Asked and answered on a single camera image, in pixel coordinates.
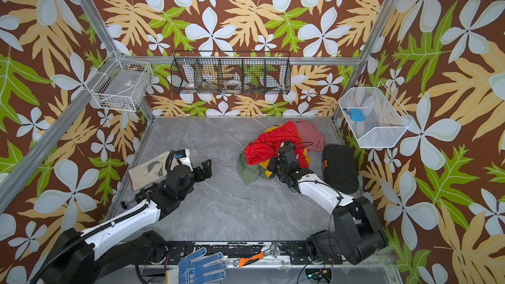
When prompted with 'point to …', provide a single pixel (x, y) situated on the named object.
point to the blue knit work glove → (199, 271)
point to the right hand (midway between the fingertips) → (268, 160)
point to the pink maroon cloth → (312, 139)
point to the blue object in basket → (356, 115)
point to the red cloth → (266, 146)
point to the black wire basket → (231, 72)
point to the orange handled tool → (242, 261)
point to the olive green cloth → (249, 173)
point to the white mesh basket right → (385, 121)
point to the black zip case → (340, 167)
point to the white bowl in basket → (233, 84)
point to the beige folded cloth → (148, 173)
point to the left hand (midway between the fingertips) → (202, 160)
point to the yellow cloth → (265, 164)
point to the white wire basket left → (121, 85)
